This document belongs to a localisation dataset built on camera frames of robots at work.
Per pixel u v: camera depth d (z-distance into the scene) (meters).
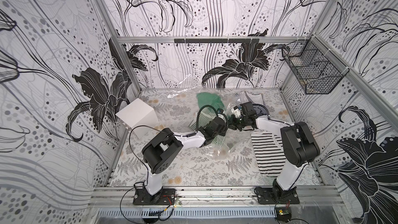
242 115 0.84
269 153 0.85
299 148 0.49
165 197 0.72
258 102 1.11
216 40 0.89
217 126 0.70
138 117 0.86
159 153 0.49
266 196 0.72
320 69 0.88
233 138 0.93
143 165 0.51
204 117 0.99
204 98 1.14
